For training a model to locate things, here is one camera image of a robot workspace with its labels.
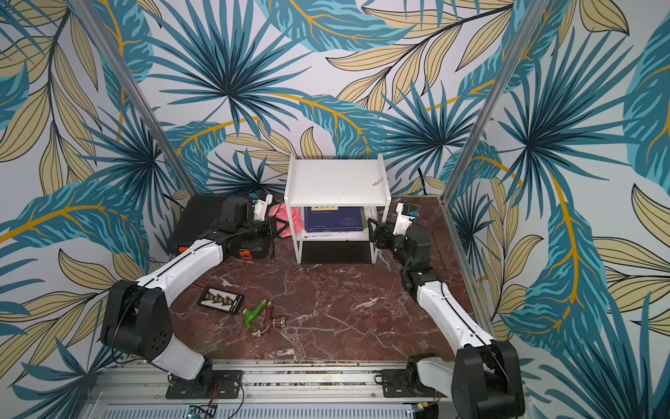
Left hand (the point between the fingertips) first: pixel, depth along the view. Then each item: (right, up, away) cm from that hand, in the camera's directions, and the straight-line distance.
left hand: (287, 225), depth 85 cm
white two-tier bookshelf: (+17, +12, -8) cm, 22 cm away
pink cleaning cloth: (-1, +4, -4) cm, 5 cm away
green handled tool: (-12, -29, +1) cm, 32 cm away
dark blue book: (+15, +2, +1) cm, 15 cm away
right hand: (+29, +2, -4) cm, 29 cm away
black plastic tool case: (-39, +5, +22) cm, 45 cm away
